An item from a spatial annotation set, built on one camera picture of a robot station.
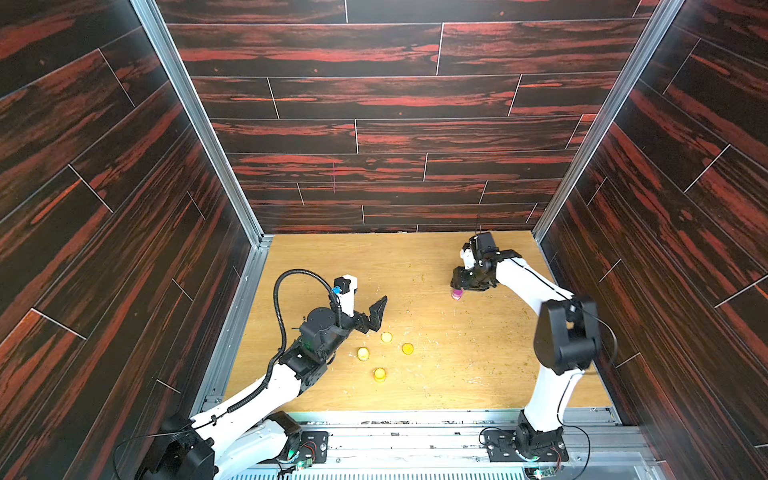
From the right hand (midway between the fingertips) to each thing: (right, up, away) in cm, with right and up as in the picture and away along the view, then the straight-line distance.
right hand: (464, 281), depth 97 cm
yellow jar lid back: (-26, -17, -4) cm, 32 cm away
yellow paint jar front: (-28, -26, -13) cm, 40 cm away
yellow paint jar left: (-33, -21, -10) cm, 40 cm away
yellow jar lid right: (-20, -20, -7) cm, 29 cm away
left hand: (-30, -2, -22) cm, 37 cm away
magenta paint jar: (-1, -5, +4) cm, 6 cm away
